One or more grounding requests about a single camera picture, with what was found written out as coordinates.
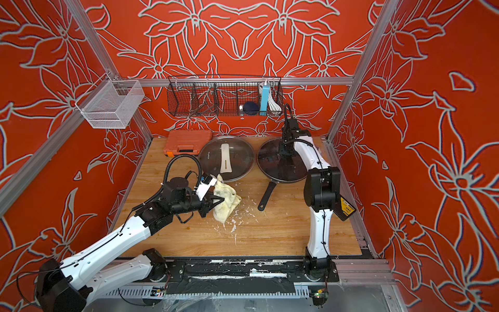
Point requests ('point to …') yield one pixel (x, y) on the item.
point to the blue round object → (251, 108)
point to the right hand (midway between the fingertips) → (283, 149)
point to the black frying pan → (271, 186)
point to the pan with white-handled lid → (231, 157)
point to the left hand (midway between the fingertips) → (222, 197)
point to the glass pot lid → (280, 168)
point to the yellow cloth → (227, 191)
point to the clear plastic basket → (110, 103)
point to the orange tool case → (186, 142)
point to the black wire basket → (223, 95)
